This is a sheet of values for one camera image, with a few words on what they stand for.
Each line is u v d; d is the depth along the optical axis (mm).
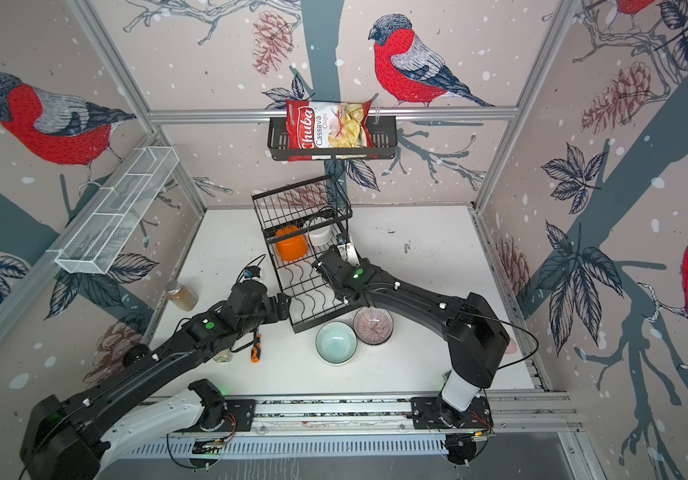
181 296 878
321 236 1037
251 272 712
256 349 828
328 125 876
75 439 384
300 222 1141
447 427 694
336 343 821
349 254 728
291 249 1007
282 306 726
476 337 437
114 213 771
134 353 730
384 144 928
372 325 873
